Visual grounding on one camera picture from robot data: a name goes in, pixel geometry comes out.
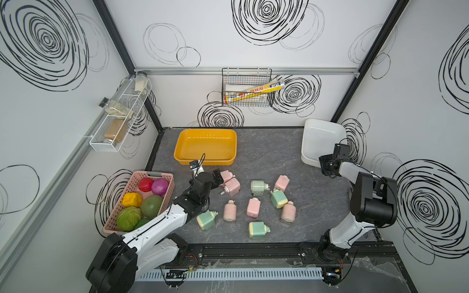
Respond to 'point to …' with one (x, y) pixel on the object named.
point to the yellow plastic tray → (214, 146)
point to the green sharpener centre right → (278, 198)
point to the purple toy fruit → (159, 186)
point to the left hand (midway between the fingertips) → (211, 172)
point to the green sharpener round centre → (258, 187)
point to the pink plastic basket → (132, 185)
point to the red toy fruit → (145, 184)
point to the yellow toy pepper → (132, 199)
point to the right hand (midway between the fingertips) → (322, 159)
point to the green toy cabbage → (127, 218)
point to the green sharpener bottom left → (206, 220)
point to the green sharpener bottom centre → (258, 229)
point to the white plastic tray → (319, 138)
